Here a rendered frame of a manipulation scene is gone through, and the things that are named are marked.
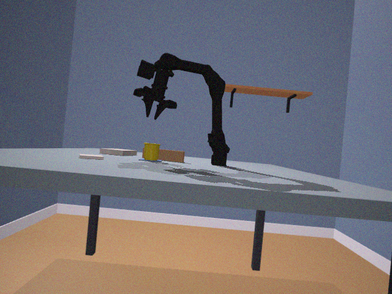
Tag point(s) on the yellow cup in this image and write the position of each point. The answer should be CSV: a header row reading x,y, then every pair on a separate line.
x,y
151,151

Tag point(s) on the tan flat bar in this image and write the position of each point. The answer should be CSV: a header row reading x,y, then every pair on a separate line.
x,y
169,155

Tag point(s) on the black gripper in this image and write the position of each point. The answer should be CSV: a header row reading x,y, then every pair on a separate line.
x,y
157,94

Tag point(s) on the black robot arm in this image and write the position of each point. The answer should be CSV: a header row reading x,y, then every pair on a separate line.
x,y
164,67

